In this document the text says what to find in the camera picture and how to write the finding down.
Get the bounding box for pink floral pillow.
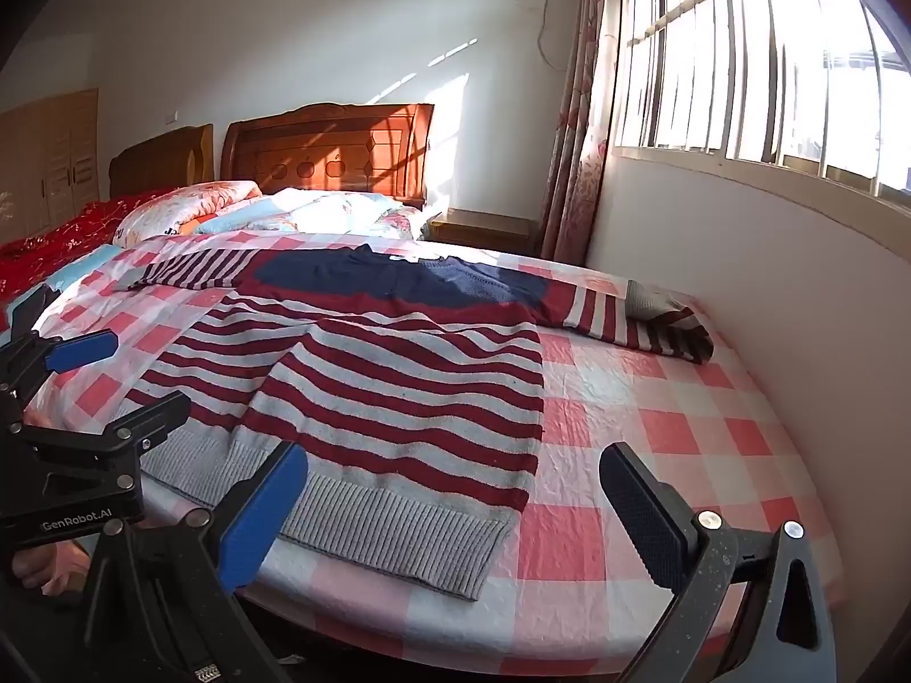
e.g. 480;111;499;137
114;180;266;249

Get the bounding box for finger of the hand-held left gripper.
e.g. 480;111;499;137
21;390;193;458
0;285;120;400

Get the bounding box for bed with pink checked sheet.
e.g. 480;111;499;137
0;226;850;683

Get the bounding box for person's left hand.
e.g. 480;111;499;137
10;539;95;595

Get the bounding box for orange wooden headboard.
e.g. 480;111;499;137
219;103;435;211

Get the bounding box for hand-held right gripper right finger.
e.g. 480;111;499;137
599;441;851;683

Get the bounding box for brown wooden headboard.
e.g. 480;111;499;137
108;124;215;200

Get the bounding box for red grey striped sweater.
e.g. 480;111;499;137
114;244;715;602

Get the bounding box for wooden nightstand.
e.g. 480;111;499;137
425;208;540;256

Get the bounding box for white blue patterned pillow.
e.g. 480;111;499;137
195;187;422;237

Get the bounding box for light wooden wardrobe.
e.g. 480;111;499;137
0;89;101;246

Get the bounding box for white wall cable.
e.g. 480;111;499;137
534;0;572;71

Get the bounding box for red floral blanket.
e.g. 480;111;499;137
0;188;179;296

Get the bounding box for barred window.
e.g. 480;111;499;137
610;0;911;218

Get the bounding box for pink floral curtain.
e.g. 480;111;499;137
539;0;633;269

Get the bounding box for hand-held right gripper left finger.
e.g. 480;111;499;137
43;439;310;683

